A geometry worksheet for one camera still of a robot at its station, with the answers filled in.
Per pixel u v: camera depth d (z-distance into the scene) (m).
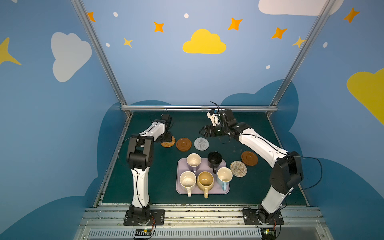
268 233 0.73
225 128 0.66
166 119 0.86
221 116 0.69
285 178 0.48
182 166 0.91
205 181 0.86
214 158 0.89
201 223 0.73
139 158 0.58
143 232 0.73
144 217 0.66
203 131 0.80
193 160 0.93
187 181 0.86
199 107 1.48
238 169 0.91
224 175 0.85
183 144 1.03
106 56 0.88
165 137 0.90
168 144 1.01
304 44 0.83
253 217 0.75
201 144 1.04
